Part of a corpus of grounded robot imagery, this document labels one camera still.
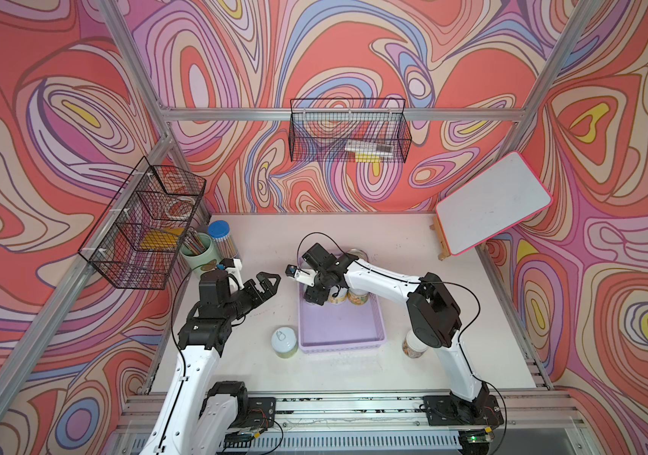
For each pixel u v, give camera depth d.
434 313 0.54
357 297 0.90
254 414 0.73
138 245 0.73
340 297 0.91
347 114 0.88
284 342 0.80
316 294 0.82
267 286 0.67
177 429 0.41
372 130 0.96
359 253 0.95
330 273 0.69
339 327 0.89
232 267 0.70
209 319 0.56
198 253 0.91
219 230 0.94
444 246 1.03
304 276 0.81
